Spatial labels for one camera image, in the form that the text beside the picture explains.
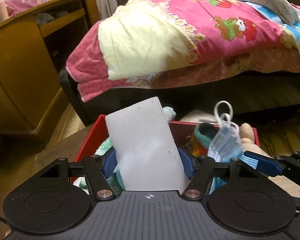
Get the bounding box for wooden tv cabinet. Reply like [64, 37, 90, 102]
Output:
[0, 0, 100, 142]

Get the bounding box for red cardboard box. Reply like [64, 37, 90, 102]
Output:
[68, 115, 261, 189]

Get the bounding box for pink candle cylinder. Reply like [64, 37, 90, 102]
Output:
[0, 0, 9, 22]

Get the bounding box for mint green towel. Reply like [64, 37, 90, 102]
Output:
[74, 106, 176, 195]

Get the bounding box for dark bed frame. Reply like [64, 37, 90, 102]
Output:
[59, 69, 300, 126]

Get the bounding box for white sponge block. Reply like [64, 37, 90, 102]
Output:
[105, 97, 189, 193]

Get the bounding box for green orange knit sock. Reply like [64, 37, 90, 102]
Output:
[190, 122, 218, 157]

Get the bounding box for beige plush toy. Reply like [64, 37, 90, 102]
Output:
[181, 109, 300, 198]

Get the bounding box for light blue face mask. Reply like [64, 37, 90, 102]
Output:
[206, 100, 260, 170]

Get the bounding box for pink floral quilt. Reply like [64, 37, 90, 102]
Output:
[66, 0, 300, 102]

